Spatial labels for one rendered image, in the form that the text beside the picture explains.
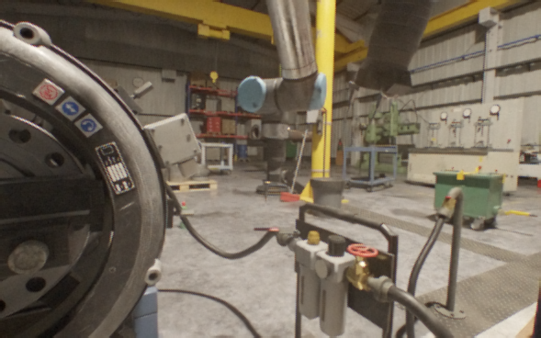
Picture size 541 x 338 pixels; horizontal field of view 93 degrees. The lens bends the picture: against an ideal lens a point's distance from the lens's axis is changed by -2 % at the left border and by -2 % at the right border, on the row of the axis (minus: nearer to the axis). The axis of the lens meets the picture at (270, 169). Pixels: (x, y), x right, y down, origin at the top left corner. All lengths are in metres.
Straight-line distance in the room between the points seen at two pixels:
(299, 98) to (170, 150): 0.33
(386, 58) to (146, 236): 0.57
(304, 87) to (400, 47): 0.27
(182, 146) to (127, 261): 0.27
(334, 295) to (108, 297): 0.54
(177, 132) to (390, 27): 0.47
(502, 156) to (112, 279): 6.00
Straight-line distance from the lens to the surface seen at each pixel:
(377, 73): 0.48
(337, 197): 3.00
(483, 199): 3.21
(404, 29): 0.47
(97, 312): 0.69
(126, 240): 0.64
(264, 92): 0.71
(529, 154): 9.41
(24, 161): 0.75
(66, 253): 0.57
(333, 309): 0.82
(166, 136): 0.65
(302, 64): 0.65
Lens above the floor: 0.75
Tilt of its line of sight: 4 degrees down
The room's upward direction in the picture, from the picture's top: 1 degrees clockwise
